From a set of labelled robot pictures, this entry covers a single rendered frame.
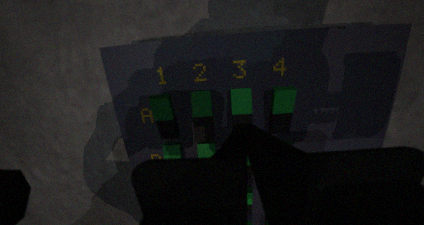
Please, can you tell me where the dark blue switch panel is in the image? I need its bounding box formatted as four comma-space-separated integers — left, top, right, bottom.
99, 23, 412, 171

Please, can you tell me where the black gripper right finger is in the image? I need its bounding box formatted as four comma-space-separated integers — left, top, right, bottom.
244, 123, 424, 225

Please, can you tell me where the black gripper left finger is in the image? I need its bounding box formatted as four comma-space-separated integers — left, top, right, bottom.
130, 124, 248, 225

